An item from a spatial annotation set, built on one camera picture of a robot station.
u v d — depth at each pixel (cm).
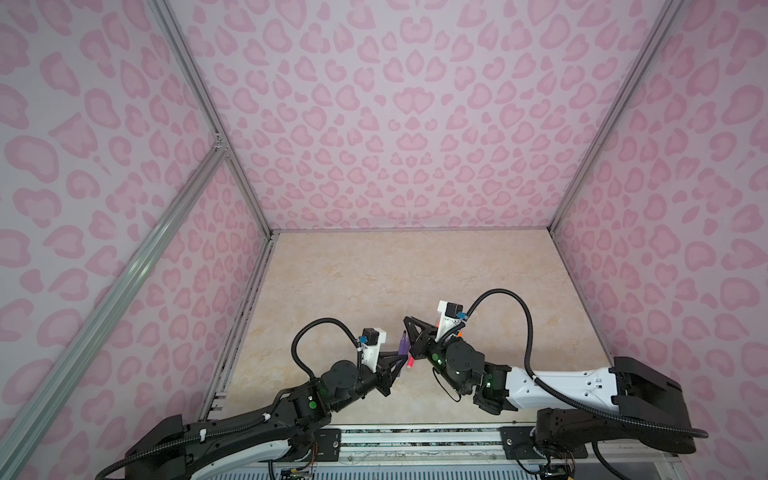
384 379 64
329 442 75
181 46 73
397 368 72
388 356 72
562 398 47
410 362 86
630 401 42
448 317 65
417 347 64
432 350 64
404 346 71
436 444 75
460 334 91
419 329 68
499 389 57
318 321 58
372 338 65
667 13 69
